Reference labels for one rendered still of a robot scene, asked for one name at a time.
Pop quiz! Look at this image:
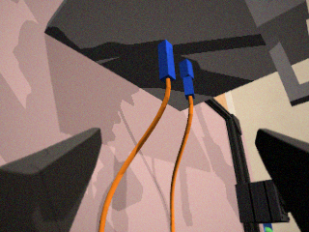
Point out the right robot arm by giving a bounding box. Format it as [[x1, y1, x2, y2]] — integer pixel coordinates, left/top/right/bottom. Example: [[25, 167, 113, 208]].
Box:
[[276, 189, 290, 215]]

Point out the orange patch cord with blue plug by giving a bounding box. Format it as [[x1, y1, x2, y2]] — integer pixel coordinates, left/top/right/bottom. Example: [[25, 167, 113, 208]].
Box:
[[98, 76, 195, 232]]

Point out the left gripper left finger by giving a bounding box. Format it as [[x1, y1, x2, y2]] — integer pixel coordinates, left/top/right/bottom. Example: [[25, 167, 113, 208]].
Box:
[[0, 128, 102, 232]]

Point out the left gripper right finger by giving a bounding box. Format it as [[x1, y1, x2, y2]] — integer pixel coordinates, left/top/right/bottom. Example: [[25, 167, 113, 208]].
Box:
[[255, 129, 309, 232]]

